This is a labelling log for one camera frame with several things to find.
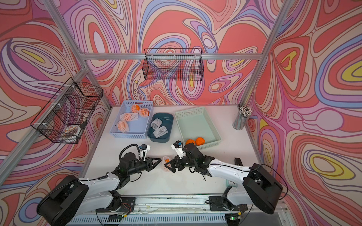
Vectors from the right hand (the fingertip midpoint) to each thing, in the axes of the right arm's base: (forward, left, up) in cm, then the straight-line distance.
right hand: (171, 165), depth 79 cm
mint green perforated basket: (+36, -19, -7) cm, 41 cm away
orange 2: (+17, -18, -4) cm, 25 cm away
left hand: (+2, +6, 0) cm, 6 cm away
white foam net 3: (-4, +3, +5) cm, 7 cm away
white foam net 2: (+31, +12, 0) cm, 33 cm away
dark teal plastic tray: (+38, +5, -5) cm, 39 cm away
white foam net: (+26, +9, -3) cm, 28 cm away
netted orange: (+4, +3, -1) cm, 5 cm away
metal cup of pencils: (+30, -48, 0) cm, 57 cm away
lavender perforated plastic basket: (+39, +31, -5) cm, 50 cm away
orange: (+17, -12, -3) cm, 21 cm away
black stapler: (+3, -41, -6) cm, 41 cm away
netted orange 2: (+31, +36, -2) cm, 48 cm away
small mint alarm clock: (-9, -33, -6) cm, 35 cm away
